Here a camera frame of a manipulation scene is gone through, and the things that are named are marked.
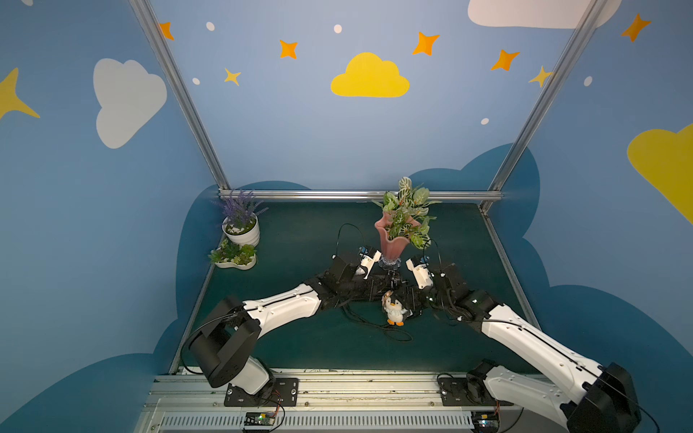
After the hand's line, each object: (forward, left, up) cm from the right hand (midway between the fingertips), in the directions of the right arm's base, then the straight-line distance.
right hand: (402, 289), depth 81 cm
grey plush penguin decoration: (-5, +2, -6) cm, 8 cm away
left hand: (+2, +5, +1) cm, 5 cm away
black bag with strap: (-7, -1, +8) cm, 11 cm away
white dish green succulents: (+12, +57, -7) cm, 58 cm away
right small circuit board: (-30, -23, -15) cm, 41 cm away
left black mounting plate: (-28, +34, -12) cm, 45 cm away
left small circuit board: (-34, +39, -14) cm, 53 cm away
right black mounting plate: (-25, -16, -6) cm, 30 cm away
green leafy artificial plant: (+22, -2, +11) cm, 24 cm away
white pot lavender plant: (+24, +58, +3) cm, 63 cm away
